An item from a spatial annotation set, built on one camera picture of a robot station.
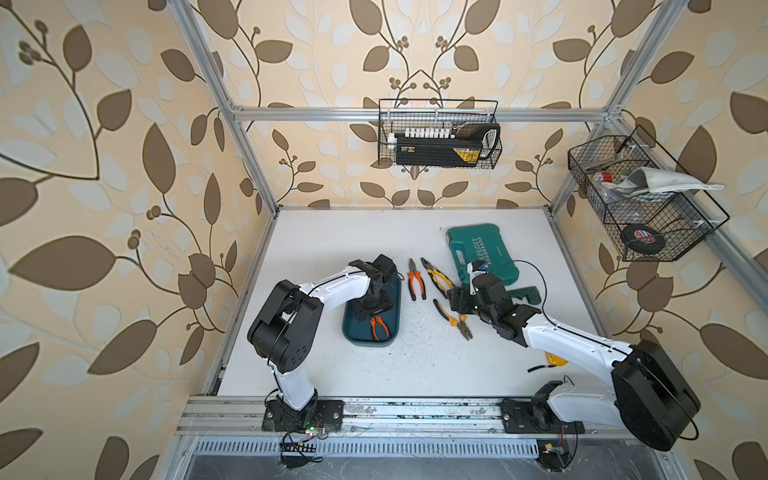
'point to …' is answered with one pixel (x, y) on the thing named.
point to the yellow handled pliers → (454, 322)
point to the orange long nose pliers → (373, 322)
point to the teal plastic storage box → (361, 333)
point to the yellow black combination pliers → (441, 282)
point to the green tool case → (471, 243)
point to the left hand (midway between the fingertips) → (383, 311)
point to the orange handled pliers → (413, 271)
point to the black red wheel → (643, 239)
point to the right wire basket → (656, 211)
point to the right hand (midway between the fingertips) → (457, 292)
